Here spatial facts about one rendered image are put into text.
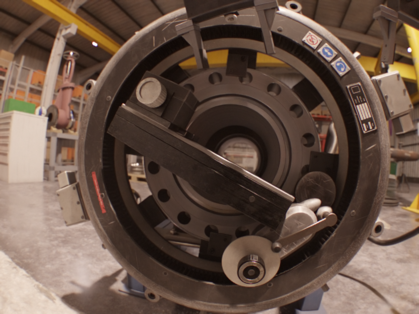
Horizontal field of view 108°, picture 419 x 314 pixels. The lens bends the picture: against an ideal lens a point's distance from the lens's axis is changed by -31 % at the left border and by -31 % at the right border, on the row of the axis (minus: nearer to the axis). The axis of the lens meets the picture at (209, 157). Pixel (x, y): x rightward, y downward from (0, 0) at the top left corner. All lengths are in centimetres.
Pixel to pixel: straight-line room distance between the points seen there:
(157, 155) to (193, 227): 23
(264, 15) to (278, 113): 25
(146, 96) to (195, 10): 19
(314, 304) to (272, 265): 56
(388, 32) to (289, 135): 33
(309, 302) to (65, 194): 92
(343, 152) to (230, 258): 32
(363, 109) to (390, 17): 19
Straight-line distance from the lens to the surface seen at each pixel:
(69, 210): 64
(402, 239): 111
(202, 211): 55
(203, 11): 43
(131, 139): 45
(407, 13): 48
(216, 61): 1258
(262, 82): 57
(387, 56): 45
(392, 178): 68
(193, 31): 45
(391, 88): 59
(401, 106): 59
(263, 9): 41
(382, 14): 45
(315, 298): 96
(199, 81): 58
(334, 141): 76
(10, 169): 405
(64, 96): 493
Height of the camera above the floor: 58
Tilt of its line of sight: 1 degrees up
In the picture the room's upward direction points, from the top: 4 degrees clockwise
